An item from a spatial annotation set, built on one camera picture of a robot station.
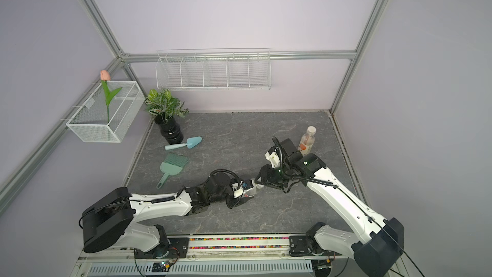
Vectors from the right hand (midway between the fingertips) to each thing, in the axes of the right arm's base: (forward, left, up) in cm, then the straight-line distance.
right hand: (259, 181), depth 73 cm
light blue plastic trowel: (+31, +37, -18) cm, 51 cm away
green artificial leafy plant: (+39, +47, +5) cm, 61 cm away
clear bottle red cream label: (+26, -25, -10) cm, 37 cm away
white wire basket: (+18, +65, +14) cm, 69 cm away
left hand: (0, +4, -9) cm, 10 cm away
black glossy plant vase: (+32, +46, -8) cm, 57 cm away
